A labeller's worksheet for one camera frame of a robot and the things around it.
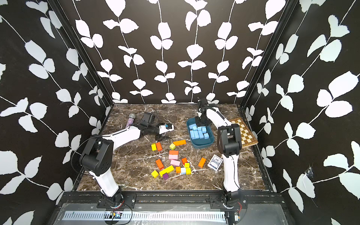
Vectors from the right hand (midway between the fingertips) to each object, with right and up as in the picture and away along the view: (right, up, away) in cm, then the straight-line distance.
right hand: (198, 122), depth 100 cm
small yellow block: (-28, -30, -19) cm, 45 cm away
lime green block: (-18, -17, -7) cm, 26 cm away
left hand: (-19, -5, -9) cm, 22 cm away
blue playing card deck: (+9, -25, -14) cm, 30 cm away
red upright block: (-28, -16, -5) cm, 33 cm away
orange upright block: (-26, -26, -14) cm, 39 cm away
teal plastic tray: (+2, -10, -2) cm, 11 cm away
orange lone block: (+1, -25, -12) cm, 28 cm away
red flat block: (-18, -20, -8) cm, 28 cm away
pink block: (-16, -26, -13) cm, 33 cm away
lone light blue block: (+1, -5, +1) cm, 5 cm away
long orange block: (-13, -15, -3) cm, 20 cm away
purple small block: (-21, -32, -19) cm, 42 cm away
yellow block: (-31, -17, -7) cm, 36 cm away
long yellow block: (-20, -29, -16) cm, 39 cm away
